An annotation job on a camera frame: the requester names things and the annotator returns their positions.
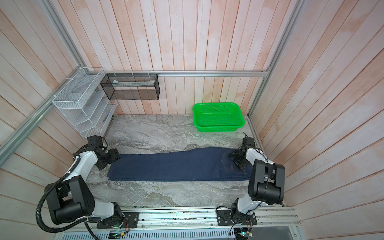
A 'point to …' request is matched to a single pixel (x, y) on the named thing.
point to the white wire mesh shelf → (91, 112)
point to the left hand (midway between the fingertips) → (114, 161)
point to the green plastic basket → (218, 117)
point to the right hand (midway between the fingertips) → (233, 159)
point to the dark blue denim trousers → (206, 164)
